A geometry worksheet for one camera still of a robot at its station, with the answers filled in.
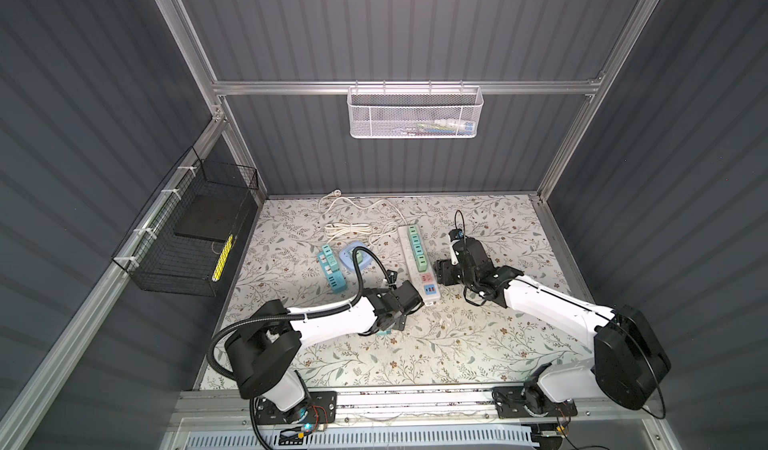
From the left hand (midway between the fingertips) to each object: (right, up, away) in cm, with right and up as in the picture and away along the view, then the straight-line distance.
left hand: (386, 310), depth 86 cm
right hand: (+18, +13, +1) cm, 22 cm away
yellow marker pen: (-38, +19, -16) cm, 45 cm away
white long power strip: (+13, +7, +8) cm, 16 cm away
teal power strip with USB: (-18, +11, +9) cm, 23 cm away
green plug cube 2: (+11, +13, +8) cm, 19 cm away
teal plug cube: (+10, +20, +13) cm, 26 cm away
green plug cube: (+9, +23, +15) cm, 29 cm away
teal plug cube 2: (+10, +17, +10) cm, 22 cm away
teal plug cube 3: (0, -6, -1) cm, 6 cm away
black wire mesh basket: (-51, +21, -14) cm, 57 cm away
